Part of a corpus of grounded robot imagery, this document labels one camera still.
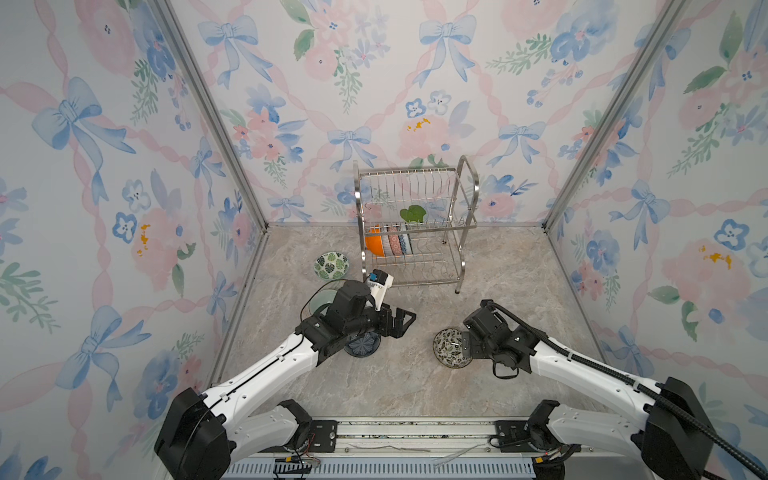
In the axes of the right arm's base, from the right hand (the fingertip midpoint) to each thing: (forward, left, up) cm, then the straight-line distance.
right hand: (478, 339), depth 84 cm
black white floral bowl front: (-1, +8, -5) cm, 10 cm away
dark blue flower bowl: (0, +33, -4) cm, 33 cm away
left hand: (+2, +21, +14) cm, 25 cm away
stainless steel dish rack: (+26, +18, +20) cm, 38 cm away
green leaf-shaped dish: (+28, +19, +22) cm, 40 cm away
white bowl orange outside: (+30, +30, +7) cm, 43 cm away
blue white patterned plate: (+29, +20, +7) cm, 36 cm away
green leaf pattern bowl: (+29, +46, -4) cm, 55 cm away
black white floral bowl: (+29, +24, +7) cm, 38 cm away
